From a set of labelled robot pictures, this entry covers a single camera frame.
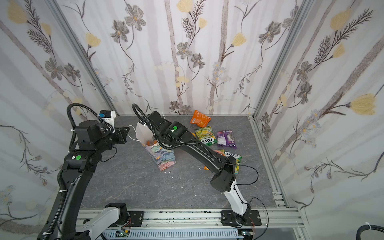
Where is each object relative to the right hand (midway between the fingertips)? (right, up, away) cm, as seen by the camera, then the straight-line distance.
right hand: (165, 123), depth 72 cm
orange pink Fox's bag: (-13, -12, +19) cm, 26 cm away
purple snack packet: (+36, -10, +32) cm, 49 cm away
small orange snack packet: (+19, +5, +43) cm, 47 cm away
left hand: (-15, -2, -5) cm, 16 cm away
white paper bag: (-3, -19, +12) cm, 23 cm away
